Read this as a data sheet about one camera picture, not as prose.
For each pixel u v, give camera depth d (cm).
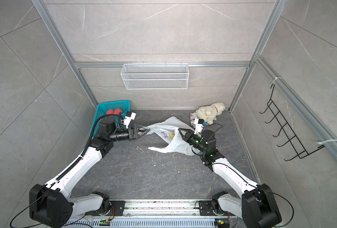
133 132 62
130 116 68
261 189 42
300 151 58
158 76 100
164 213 73
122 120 67
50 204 39
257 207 40
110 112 111
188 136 67
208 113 103
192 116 112
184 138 68
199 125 71
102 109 113
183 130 76
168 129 79
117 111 111
